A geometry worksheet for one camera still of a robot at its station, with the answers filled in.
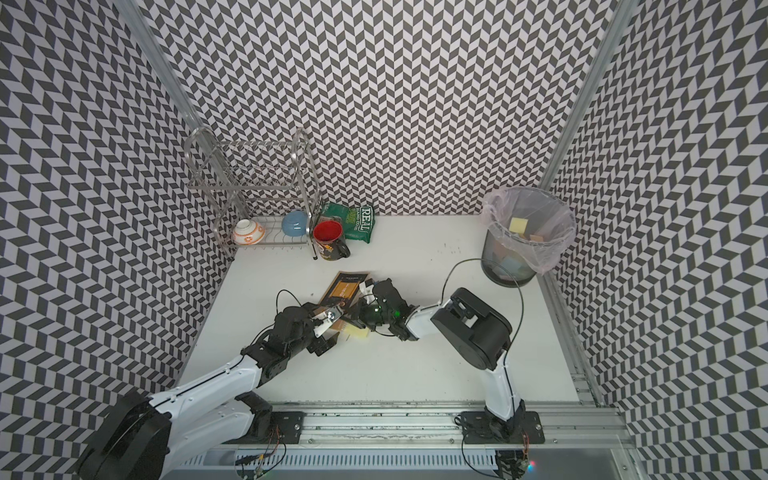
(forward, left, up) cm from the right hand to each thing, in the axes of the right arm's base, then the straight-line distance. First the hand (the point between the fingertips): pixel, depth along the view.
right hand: (338, 321), depth 86 cm
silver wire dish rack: (+52, +34, +10) cm, 63 cm away
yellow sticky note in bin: (+30, -57, +8) cm, 65 cm away
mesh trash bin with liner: (+28, -61, +7) cm, 67 cm away
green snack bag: (+43, -2, -3) cm, 43 cm away
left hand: (+1, +5, -1) cm, 6 cm away
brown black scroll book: (+11, +1, -1) cm, 11 cm away
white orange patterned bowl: (+31, +34, +5) cm, 46 cm away
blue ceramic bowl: (+37, +20, +3) cm, 42 cm away
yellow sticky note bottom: (-2, -5, -3) cm, 6 cm away
